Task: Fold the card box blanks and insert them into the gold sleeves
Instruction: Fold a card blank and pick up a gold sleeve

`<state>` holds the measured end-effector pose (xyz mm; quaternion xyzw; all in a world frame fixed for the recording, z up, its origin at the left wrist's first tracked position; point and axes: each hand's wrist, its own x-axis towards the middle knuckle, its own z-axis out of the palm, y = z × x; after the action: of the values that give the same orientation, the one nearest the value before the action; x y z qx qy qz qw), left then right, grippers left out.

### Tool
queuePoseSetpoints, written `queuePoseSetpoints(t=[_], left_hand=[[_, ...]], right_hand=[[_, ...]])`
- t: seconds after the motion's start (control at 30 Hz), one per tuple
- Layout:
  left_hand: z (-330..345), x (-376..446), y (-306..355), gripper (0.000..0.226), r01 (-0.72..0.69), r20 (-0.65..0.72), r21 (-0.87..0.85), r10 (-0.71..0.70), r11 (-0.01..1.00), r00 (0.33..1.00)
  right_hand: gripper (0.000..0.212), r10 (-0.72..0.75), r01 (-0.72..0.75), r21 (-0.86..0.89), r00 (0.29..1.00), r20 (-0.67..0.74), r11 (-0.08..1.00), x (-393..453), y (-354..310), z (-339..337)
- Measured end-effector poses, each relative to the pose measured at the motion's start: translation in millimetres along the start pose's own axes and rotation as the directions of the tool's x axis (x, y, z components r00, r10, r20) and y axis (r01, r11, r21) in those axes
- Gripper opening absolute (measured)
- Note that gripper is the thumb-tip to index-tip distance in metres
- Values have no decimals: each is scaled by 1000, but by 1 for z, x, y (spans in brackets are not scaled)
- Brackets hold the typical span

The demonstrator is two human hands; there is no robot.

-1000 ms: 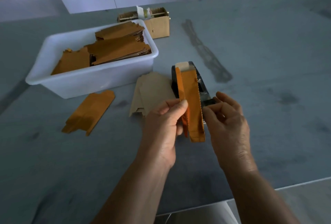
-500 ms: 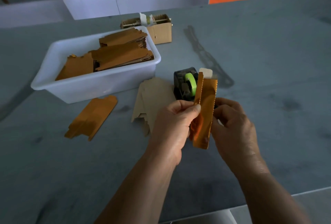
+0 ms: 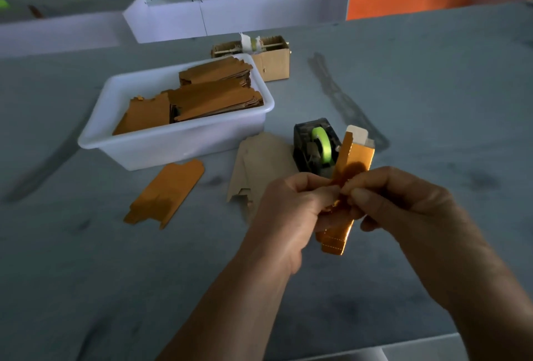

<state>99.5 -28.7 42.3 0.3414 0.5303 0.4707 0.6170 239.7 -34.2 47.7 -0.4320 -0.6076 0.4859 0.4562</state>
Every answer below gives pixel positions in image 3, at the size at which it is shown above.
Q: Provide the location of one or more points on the pile of beige blanks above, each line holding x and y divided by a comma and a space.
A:
262, 165

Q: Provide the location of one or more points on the person's left forearm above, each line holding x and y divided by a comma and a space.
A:
229, 311

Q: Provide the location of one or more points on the white plastic bin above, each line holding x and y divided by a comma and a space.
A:
166, 148

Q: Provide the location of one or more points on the long white tray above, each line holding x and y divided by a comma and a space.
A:
266, 11
58, 36

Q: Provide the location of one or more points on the person's right hand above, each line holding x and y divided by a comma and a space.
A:
416, 223

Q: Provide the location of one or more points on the person's right forearm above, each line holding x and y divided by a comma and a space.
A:
500, 315

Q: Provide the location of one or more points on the neon green object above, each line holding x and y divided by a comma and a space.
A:
3, 4

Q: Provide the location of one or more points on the gold cartons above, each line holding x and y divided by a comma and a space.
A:
208, 98

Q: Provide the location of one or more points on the small cardboard box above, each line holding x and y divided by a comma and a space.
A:
275, 65

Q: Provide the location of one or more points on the gold box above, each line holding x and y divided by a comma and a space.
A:
166, 190
354, 161

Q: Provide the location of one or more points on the person's left hand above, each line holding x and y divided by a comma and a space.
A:
287, 219

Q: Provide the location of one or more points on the green tape roll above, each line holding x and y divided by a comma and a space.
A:
322, 144

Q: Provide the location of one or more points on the black tape dispenser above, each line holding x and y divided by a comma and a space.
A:
304, 153

